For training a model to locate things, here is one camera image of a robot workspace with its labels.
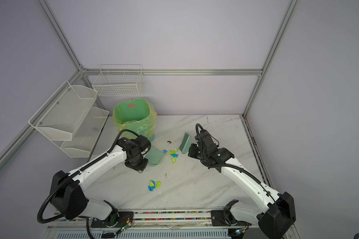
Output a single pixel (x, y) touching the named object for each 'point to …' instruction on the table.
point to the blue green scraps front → (152, 185)
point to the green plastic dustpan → (154, 156)
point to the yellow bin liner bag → (137, 115)
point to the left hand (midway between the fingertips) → (138, 169)
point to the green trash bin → (137, 114)
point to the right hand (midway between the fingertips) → (187, 149)
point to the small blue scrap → (165, 151)
